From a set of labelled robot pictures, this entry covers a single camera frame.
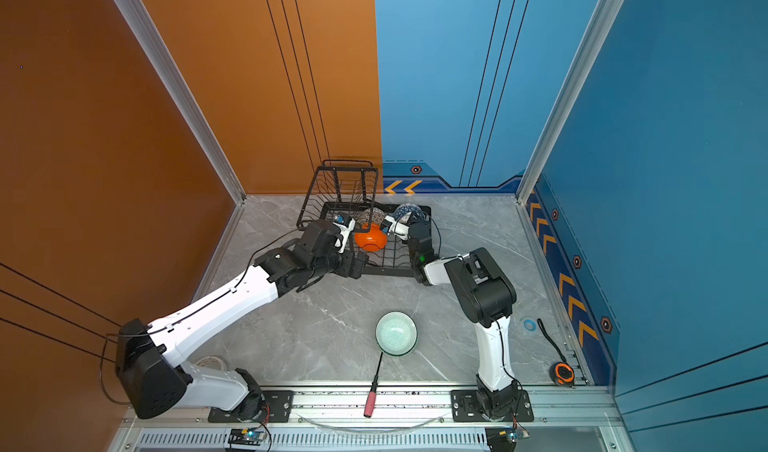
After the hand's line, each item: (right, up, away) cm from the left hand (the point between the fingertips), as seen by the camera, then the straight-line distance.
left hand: (355, 250), depth 79 cm
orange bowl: (+2, +1, +23) cm, 23 cm away
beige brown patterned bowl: (+4, +10, +4) cm, 11 cm away
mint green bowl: (+11, -23, +4) cm, 26 cm away
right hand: (+18, +12, +19) cm, 28 cm away
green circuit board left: (-25, -44, -8) cm, 51 cm away
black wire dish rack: (-6, +19, +18) cm, 27 cm away
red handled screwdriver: (+4, -37, -5) cm, 38 cm away
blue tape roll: (+50, -23, +8) cm, 56 cm away
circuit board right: (+36, -44, -9) cm, 57 cm away
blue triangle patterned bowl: (+15, +13, +29) cm, 36 cm away
